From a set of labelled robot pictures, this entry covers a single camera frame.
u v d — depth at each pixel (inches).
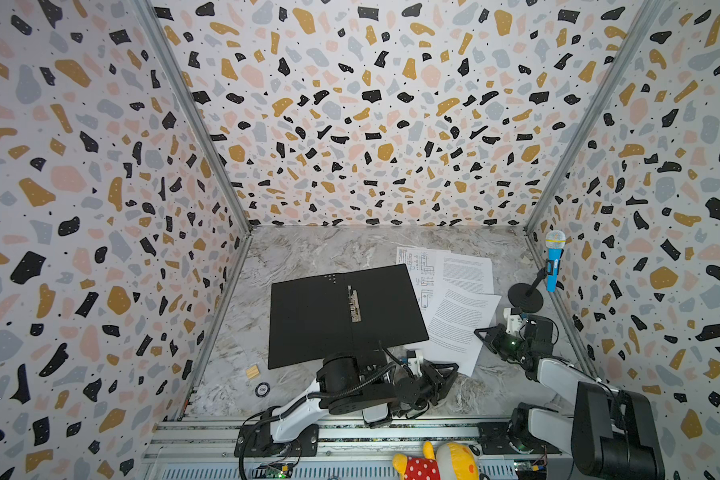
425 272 43.2
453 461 25.7
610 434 16.5
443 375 29.9
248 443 26.6
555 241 32.9
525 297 39.5
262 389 32.1
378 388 20.1
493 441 28.9
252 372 32.9
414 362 32.7
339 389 19.8
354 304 38.4
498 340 31.4
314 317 37.7
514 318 33.3
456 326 37.3
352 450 28.8
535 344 28.1
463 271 43.1
